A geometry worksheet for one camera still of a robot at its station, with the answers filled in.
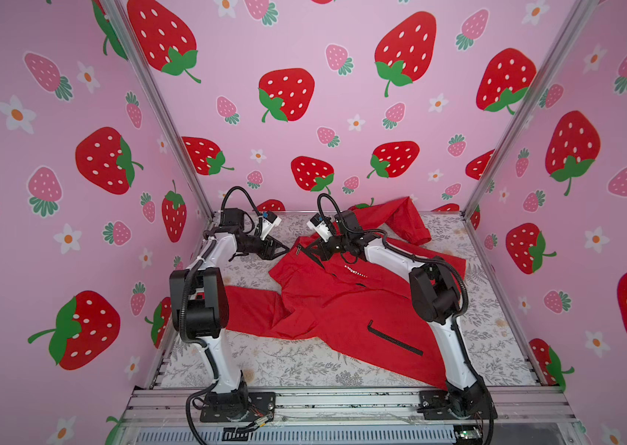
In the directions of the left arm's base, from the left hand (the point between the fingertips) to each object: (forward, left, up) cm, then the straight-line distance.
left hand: (284, 246), depth 94 cm
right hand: (-2, -6, -1) cm, 7 cm away
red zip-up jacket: (-11, -24, -10) cm, 28 cm away
